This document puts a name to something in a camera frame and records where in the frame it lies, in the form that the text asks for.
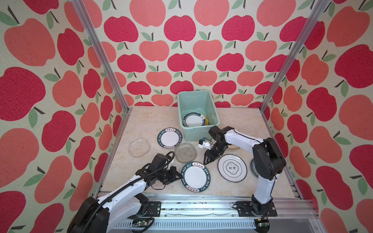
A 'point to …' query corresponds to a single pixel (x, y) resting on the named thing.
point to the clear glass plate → (139, 147)
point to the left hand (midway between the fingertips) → (184, 178)
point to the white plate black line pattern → (232, 167)
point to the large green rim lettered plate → (195, 177)
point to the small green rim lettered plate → (169, 138)
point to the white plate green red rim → (194, 119)
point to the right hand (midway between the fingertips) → (209, 162)
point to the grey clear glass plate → (185, 152)
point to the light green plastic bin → (197, 101)
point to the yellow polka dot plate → (207, 121)
